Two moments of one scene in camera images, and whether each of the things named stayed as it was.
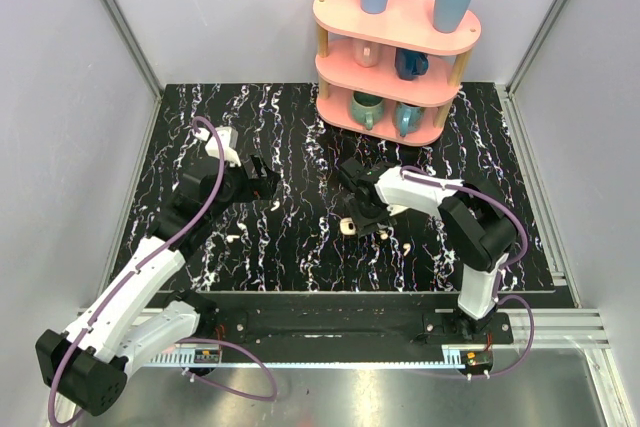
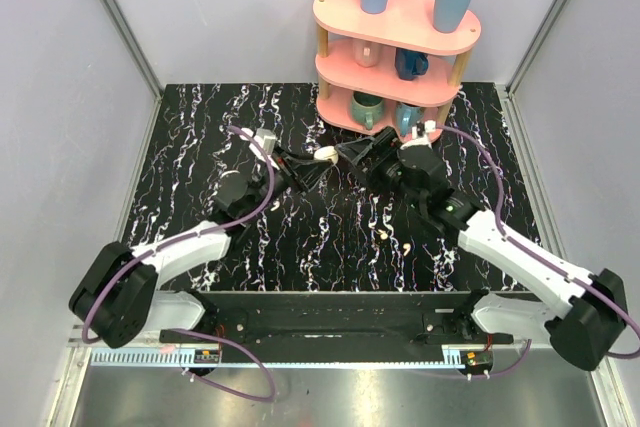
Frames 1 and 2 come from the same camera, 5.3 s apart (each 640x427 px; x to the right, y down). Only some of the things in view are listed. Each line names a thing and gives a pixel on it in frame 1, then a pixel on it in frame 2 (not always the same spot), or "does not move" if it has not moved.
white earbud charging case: (347, 226) to (325, 153)
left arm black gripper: (254, 182) to (292, 175)
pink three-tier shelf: (388, 76) does not move
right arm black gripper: (363, 225) to (387, 144)
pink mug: (366, 54) does not move
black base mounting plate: (348, 319) does not move
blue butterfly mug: (408, 118) does not move
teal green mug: (367, 108) does not move
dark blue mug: (410, 63) does not move
